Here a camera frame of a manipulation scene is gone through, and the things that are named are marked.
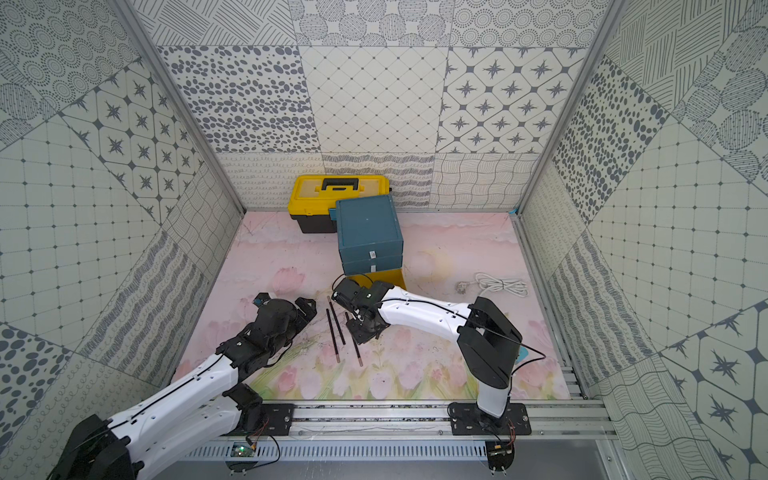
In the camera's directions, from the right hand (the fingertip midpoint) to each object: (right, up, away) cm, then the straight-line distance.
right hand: (368, 333), depth 82 cm
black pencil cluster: (-11, 0, +9) cm, 14 cm away
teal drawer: (+1, +18, +9) cm, 20 cm away
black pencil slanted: (-3, -7, +4) cm, 9 cm away
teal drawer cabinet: (0, +28, +4) cm, 28 cm away
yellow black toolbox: (-21, +42, +20) cm, 51 cm away
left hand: (-17, +7, +2) cm, 19 cm away
